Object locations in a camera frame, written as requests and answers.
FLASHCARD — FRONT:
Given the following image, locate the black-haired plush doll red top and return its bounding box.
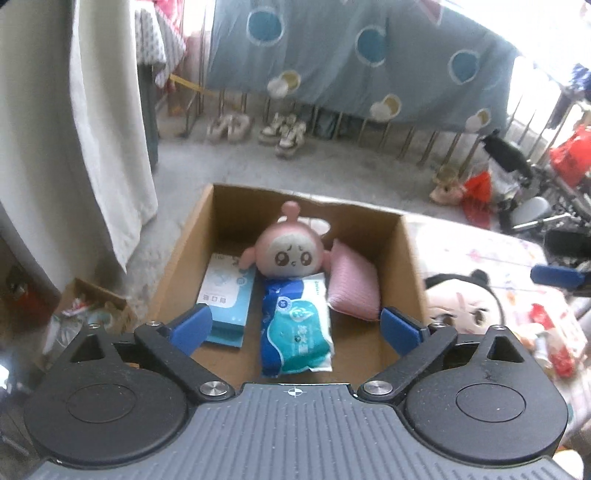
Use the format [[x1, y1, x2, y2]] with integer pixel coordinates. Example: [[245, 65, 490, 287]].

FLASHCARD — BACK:
[[424, 270, 505, 335]]

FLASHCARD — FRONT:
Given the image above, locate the pink round plush toy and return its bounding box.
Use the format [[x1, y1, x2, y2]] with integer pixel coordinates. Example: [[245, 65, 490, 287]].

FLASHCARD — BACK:
[[238, 201, 332, 279]]

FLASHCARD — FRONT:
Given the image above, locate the red white wipes pack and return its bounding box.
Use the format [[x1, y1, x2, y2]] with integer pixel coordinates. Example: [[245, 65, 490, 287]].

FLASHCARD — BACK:
[[527, 303, 577, 379]]

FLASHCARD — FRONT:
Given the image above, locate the black wheelchair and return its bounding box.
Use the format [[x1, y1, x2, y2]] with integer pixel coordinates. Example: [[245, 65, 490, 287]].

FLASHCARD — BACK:
[[481, 130, 590, 268]]

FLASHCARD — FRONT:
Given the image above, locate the small cardboard box with clutter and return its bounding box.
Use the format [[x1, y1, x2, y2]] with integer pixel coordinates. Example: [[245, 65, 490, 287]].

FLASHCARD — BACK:
[[41, 278, 136, 361]]

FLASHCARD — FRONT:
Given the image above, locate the small red bag on floor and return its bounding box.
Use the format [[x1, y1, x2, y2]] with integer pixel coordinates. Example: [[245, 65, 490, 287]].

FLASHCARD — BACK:
[[461, 171, 492, 230]]

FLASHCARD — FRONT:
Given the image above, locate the red plastic bag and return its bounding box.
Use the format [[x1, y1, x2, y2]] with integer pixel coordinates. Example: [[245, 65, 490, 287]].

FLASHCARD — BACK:
[[550, 126, 591, 188]]

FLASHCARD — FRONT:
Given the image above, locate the brown cardboard box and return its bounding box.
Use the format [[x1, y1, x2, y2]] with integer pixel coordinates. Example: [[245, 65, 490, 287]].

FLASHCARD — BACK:
[[149, 185, 426, 387]]

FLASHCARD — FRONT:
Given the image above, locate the left white curtain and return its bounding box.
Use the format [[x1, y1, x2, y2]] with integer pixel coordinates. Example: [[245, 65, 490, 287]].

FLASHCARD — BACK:
[[1, 1, 158, 292]]

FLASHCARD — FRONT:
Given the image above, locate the white sneakers pair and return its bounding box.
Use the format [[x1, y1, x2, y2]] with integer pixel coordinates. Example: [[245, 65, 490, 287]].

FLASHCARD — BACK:
[[259, 113, 307, 159]]

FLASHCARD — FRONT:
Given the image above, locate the blue patterned hanging blanket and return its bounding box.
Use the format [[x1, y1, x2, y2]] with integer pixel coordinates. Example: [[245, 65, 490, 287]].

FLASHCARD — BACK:
[[206, 1, 517, 134]]

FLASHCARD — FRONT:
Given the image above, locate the yellow broom stick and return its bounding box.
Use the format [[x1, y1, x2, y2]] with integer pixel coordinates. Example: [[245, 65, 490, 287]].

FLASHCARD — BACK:
[[169, 74, 216, 97]]

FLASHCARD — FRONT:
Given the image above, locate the polka dot hanging cloth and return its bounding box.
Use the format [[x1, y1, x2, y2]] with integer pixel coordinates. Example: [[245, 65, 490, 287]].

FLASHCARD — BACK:
[[135, 1, 186, 88]]

